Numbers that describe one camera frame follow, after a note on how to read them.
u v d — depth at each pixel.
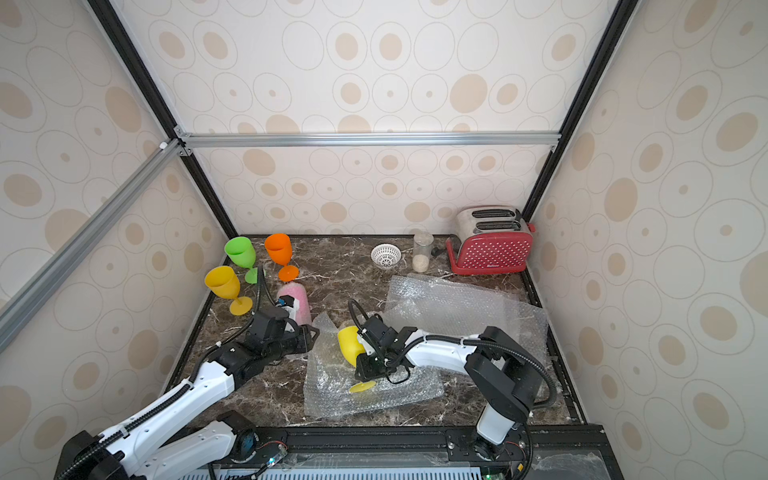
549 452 0.73
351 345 0.84
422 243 1.00
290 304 0.74
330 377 0.82
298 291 0.95
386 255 1.12
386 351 0.66
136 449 0.41
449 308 0.98
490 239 0.97
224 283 0.86
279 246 0.97
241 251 0.95
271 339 0.62
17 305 0.52
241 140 0.90
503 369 0.48
